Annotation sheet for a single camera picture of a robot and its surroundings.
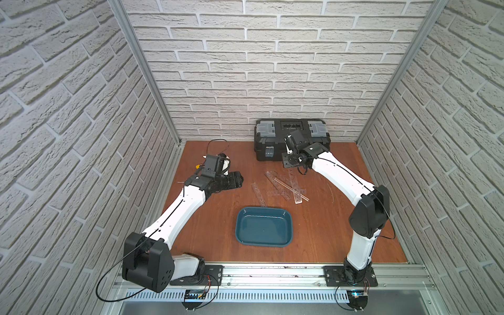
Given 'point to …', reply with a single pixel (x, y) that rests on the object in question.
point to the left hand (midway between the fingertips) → (239, 176)
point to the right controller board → (357, 298)
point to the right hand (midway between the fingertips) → (291, 158)
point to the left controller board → (195, 295)
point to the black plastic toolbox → (270, 134)
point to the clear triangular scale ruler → (292, 189)
